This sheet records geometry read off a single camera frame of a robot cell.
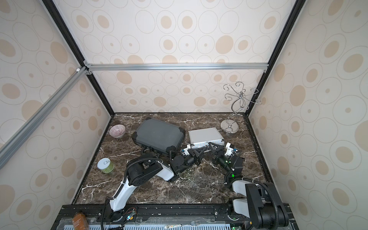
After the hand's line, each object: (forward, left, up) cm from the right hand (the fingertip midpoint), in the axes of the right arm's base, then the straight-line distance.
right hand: (213, 147), depth 81 cm
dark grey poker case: (+11, +34, -5) cm, 37 cm away
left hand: (-3, +1, +1) cm, 4 cm away
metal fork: (-35, +11, -15) cm, 40 cm away
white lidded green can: (-9, +64, -9) cm, 65 cm away
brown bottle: (-38, +65, -11) cm, 76 cm away
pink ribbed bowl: (+19, +68, -11) cm, 72 cm away
